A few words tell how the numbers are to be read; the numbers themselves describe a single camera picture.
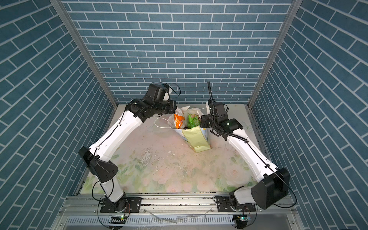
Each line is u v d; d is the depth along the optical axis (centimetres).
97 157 43
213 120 57
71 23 76
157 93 56
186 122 88
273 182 39
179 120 75
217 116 57
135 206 74
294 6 71
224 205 74
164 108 65
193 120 87
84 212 73
